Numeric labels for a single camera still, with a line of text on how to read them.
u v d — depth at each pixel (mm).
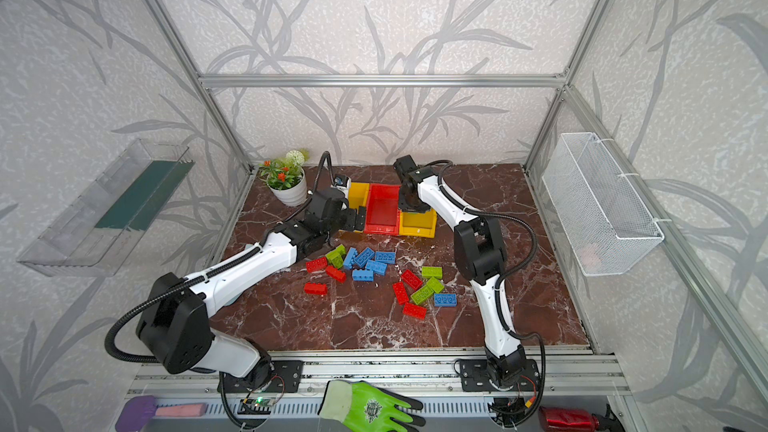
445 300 847
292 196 1040
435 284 887
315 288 884
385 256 934
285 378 726
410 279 889
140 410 685
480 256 580
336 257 912
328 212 641
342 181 736
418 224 964
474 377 735
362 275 893
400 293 867
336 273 889
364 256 937
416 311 833
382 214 1040
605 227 612
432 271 909
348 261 914
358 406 693
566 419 667
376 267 912
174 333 417
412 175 726
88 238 629
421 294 867
